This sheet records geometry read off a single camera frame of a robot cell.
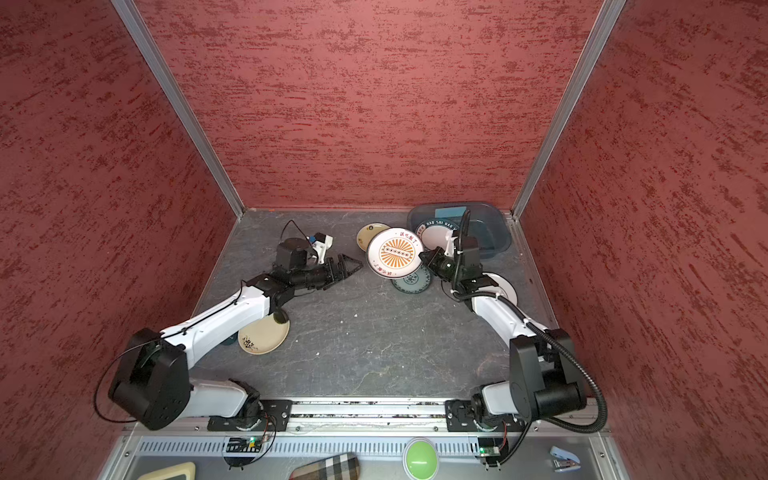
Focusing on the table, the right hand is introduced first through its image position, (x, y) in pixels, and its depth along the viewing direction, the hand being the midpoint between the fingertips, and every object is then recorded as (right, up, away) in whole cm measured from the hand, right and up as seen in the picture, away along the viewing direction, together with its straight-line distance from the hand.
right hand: (415, 259), depth 86 cm
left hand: (-17, -4, -5) cm, 18 cm away
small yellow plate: (-17, +9, +27) cm, 33 cm away
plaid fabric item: (-18, -45, -21) cm, 53 cm away
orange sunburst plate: (-6, +2, +3) cm, 7 cm away
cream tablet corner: (-53, -47, -20) cm, 74 cm away
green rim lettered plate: (+9, +9, +27) cm, 29 cm away
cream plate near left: (-45, -23, -1) cm, 50 cm away
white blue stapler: (+34, -46, -18) cm, 60 cm away
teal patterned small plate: (+1, -9, +14) cm, 17 cm away
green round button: (0, -45, -19) cm, 49 cm away
